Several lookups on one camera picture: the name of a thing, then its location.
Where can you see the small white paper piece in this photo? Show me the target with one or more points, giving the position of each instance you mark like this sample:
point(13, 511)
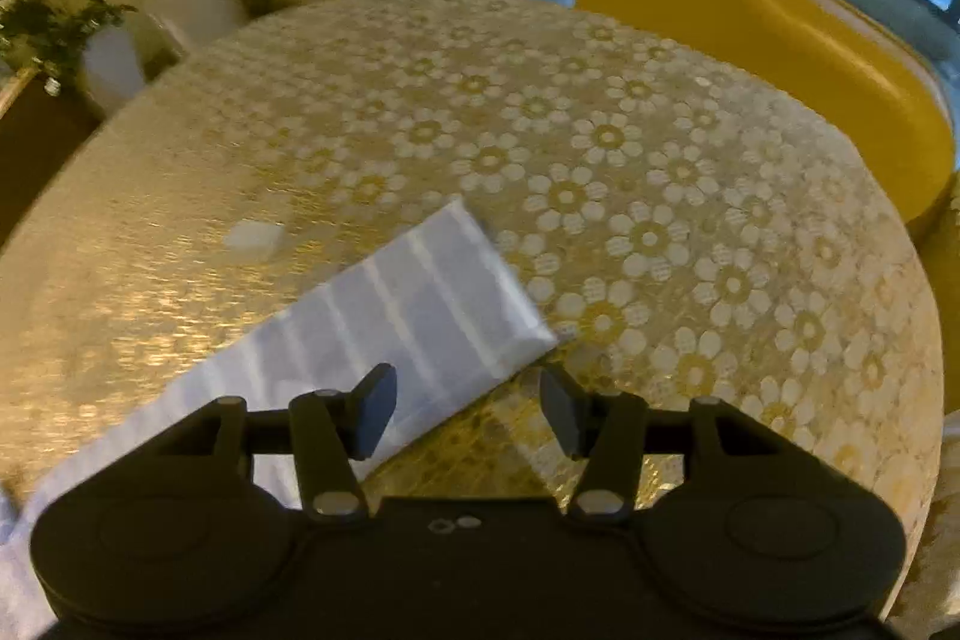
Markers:
point(255, 237)

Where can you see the tall green plant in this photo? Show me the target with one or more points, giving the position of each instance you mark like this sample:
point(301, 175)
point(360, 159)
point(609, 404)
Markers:
point(52, 25)

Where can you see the white plant pot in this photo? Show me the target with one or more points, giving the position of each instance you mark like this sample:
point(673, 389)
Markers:
point(112, 70)

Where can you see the purple white striped shirt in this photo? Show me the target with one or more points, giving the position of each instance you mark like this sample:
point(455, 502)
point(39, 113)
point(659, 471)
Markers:
point(435, 302)

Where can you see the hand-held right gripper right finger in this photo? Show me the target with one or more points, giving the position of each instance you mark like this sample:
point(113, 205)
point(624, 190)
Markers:
point(559, 411)

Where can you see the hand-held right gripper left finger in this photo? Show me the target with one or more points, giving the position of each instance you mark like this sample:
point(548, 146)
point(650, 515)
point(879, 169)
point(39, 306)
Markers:
point(375, 407)

